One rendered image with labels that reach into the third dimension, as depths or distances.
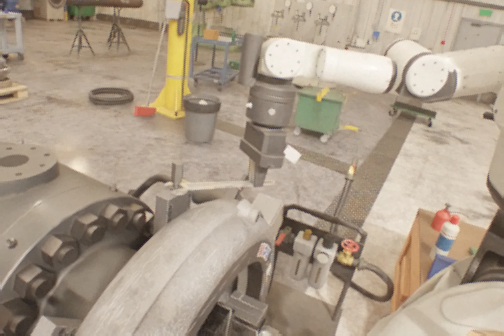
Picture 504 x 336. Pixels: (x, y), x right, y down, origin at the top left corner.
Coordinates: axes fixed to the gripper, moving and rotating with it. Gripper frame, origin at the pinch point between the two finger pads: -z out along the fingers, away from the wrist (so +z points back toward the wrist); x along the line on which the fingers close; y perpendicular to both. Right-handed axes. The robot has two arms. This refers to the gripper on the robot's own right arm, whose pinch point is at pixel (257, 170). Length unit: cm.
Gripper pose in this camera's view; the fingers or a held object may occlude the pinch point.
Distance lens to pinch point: 67.3
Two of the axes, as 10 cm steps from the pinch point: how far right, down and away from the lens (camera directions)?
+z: 1.7, -9.3, -3.1
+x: -4.5, -3.6, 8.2
